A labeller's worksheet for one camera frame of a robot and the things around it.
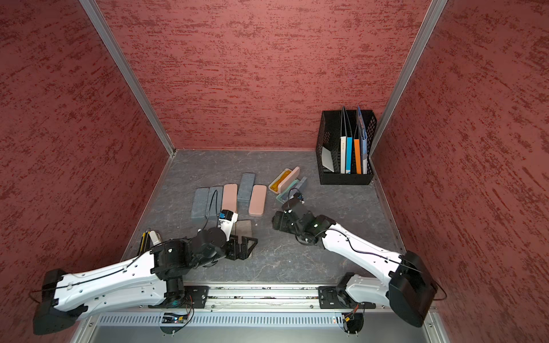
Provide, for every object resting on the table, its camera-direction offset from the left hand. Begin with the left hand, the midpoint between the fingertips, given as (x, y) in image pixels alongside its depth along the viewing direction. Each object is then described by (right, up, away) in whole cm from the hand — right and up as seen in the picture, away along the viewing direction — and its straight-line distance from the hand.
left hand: (246, 245), depth 71 cm
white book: (+40, +34, +21) cm, 56 cm away
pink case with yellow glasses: (+14, +21, +27) cm, 37 cm away
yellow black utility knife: (-44, -4, +14) cm, 47 cm away
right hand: (+12, +4, +10) cm, 16 cm away
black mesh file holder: (+36, +47, +27) cm, 65 cm away
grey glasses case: (-26, +10, +24) cm, 37 cm away
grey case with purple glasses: (+19, +18, +26) cm, 37 cm away
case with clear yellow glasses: (-6, +15, +29) cm, 33 cm away
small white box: (-40, -3, +14) cm, 43 cm away
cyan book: (+42, +32, +21) cm, 57 cm away
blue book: (+46, +37, +14) cm, 61 cm away
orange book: (+46, +34, +20) cm, 60 cm away
